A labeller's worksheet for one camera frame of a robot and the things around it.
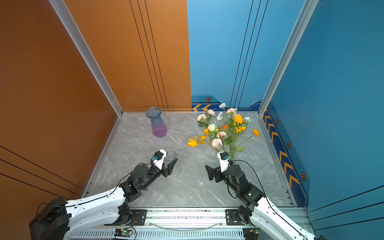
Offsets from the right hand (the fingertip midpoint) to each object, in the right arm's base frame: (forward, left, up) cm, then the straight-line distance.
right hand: (212, 164), depth 78 cm
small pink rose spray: (+41, +4, -9) cm, 43 cm away
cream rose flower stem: (+32, -3, -8) cm, 34 cm away
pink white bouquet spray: (+38, -21, -6) cm, 44 cm away
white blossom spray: (+45, -9, -10) cm, 47 cm away
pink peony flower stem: (+17, -5, -7) cm, 19 cm away
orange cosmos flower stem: (+14, +10, -1) cm, 17 cm away
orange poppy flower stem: (+17, -20, -12) cm, 29 cm away
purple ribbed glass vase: (+35, +37, -12) cm, 52 cm away
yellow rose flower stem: (+29, -20, -8) cm, 36 cm away
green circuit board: (-28, +44, -14) cm, 54 cm away
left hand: (+3, +21, +5) cm, 22 cm away
